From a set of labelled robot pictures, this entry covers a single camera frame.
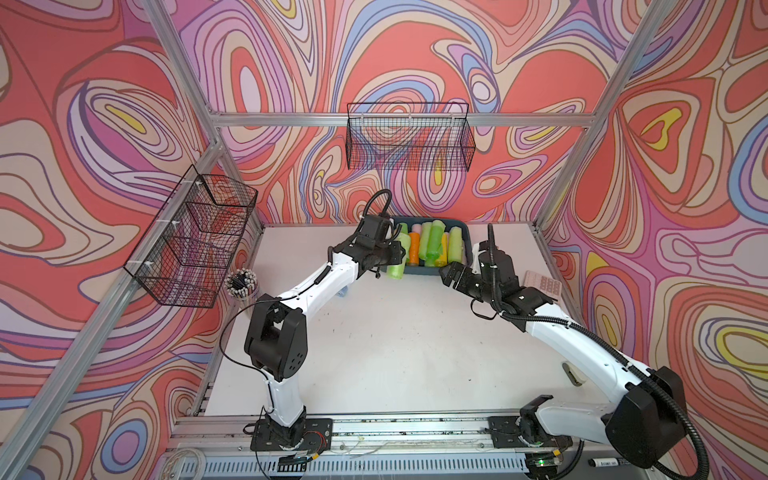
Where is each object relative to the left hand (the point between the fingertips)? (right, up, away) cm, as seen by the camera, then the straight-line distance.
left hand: (405, 252), depth 87 cm
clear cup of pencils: (-46, -10, -7) cm, 47 cm away
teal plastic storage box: (+7, +13, +27) cm, 30 cm away
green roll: (-3, -5, -3) cm, 7 cm away
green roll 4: (+12, +9, +17) cm, 23 cm away
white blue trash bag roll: (-20, -13, +11) cm, 27 cm away
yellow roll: (+14, -3, +12) cm, 19 cm away
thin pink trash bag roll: (+6, +9, +25) cm, 27 cm away
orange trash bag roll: (+4, +5, +19) cm, 20 cm away
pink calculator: (+51, -12, +13) cm, 54 cm away
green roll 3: (+8, +4, +16) cm, 19 cm away
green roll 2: (+1, +9, +19) cm, 21 cm away
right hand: (+12, -8, -6) cm, 16 cm away
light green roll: (+18, +3, +15) cm, 24 cm away
